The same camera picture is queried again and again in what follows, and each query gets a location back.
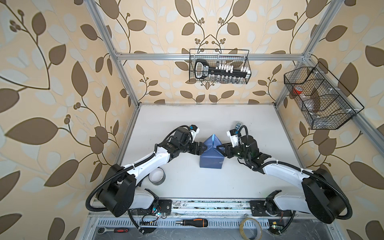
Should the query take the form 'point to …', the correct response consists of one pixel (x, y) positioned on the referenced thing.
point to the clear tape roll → (259, 229)
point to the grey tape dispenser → (238, 125)
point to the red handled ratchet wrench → (102, 230)
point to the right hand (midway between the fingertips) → (220, 147)
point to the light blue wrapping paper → (212, 157)
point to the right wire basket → (325, 103)
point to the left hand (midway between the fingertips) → (203, 145)
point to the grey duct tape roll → (157, 177)
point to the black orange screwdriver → (193, 222)
